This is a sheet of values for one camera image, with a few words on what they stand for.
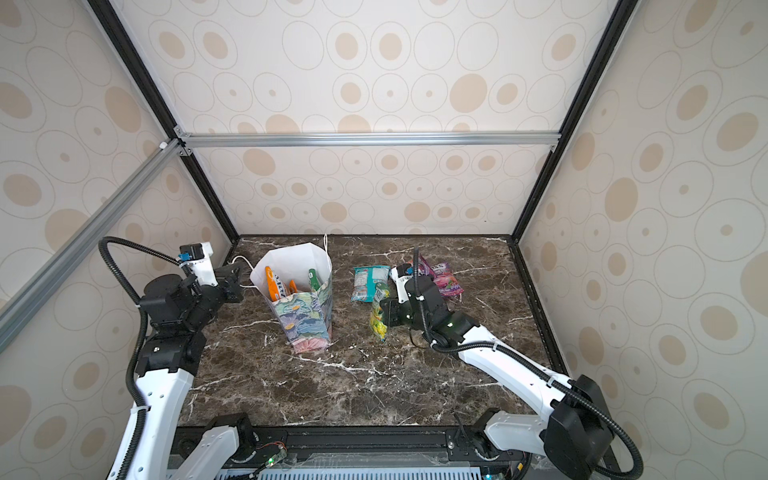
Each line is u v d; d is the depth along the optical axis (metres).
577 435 0.40
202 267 0.59
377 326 0.78
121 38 0.71
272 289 0.77
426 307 0.57
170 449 0.44
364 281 1.03
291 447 0.75
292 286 0.90
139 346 0.50
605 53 0.73
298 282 0.94
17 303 0.52
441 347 0.55
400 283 0.70
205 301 0.58
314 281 0.90
